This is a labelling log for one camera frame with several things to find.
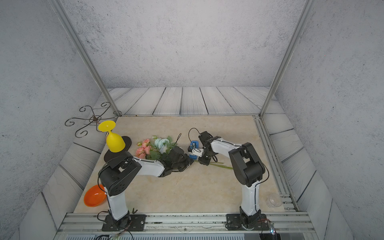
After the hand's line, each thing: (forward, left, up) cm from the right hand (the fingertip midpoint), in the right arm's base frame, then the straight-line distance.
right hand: (203, 160), depth 95 cm
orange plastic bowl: (-23, +58, +4) cm, 62 cm away
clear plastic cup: (-23, -36, 0) cm, 43 cm away
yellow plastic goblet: (-3, +45, +24) cm, 51 cm away
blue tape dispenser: (+9, +6, +4) cm, 12 cm away
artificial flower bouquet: (+6, +31, +3) cm, 32 cm away
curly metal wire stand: (+5, +55, +33) cm, 65 cm away
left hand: (-3, +3, +3) cm, 6 cm away
